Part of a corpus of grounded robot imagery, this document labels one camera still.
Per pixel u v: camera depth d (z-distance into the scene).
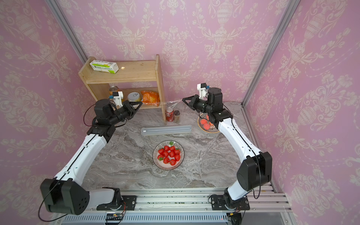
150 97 0.89
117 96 0.68
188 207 0.73
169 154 0.89
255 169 0.42
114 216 0.73
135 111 0.69
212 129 1.03
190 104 0.66
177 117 1.13
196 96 0.66
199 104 0.69
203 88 0.70
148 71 0.78
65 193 0.39
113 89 0.85
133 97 0.88
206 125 1.03
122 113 0.64
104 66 0.75
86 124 0.59
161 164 0.87
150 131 1.06
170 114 1.02
